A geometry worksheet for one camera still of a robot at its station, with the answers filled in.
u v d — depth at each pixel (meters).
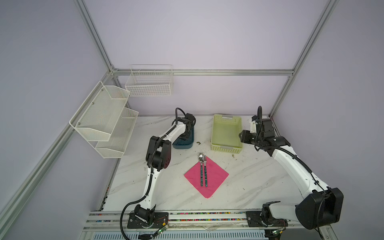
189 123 0.81
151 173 0.61
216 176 0.88
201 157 0.95
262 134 0.62
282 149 0.51
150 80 0.96
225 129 1.10
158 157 0.62
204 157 0.96
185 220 0.75
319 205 0.42
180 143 1.03
